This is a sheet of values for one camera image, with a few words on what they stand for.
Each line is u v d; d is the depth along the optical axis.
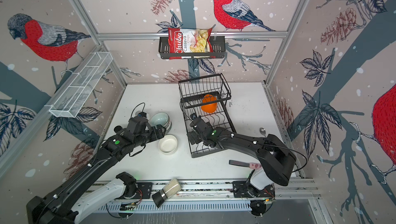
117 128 0.86
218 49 0.95
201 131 0.63
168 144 0.87
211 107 1.01
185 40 0.87
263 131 0.93
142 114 0.71
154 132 0.68
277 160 0.43
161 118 0.88
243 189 0.73
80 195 0.44
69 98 0.76
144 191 0.73
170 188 0.70
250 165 0.80
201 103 0.79
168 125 0.87
